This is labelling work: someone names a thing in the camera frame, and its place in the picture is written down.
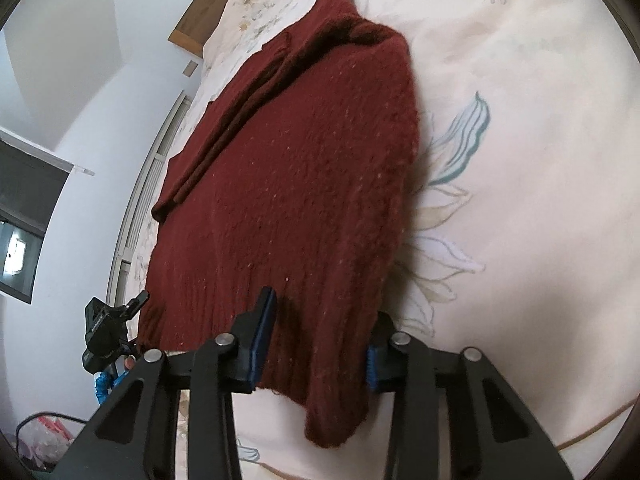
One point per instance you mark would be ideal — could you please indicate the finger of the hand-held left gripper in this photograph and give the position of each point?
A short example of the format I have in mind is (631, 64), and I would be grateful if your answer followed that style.
(136, 305)

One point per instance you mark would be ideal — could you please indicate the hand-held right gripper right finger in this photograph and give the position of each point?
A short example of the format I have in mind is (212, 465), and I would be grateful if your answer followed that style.
(372, 365)

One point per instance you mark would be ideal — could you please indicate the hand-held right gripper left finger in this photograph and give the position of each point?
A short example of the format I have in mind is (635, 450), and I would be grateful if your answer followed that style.
(262, 332)

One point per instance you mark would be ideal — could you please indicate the dark red knit sweater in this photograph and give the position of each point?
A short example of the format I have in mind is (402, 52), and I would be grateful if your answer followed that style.
(305, 175)

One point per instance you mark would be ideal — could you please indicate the plastic bag on floor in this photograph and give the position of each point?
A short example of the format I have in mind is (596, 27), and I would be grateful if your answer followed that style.
(30, 417)

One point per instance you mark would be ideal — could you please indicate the pink plastic bag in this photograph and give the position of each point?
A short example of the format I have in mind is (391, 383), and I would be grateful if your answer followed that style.
(47, 435)

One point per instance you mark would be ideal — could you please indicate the window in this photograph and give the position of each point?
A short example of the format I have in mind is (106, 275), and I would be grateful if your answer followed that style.
(27, 200)

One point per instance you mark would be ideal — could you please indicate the floral bed duvet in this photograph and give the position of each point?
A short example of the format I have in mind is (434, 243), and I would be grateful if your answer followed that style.
(525, 185)

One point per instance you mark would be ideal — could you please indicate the wooden headboard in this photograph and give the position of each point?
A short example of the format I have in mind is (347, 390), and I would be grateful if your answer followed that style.
(195, 37)

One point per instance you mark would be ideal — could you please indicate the wall switch plate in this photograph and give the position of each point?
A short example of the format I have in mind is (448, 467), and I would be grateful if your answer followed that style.
(191, 68)

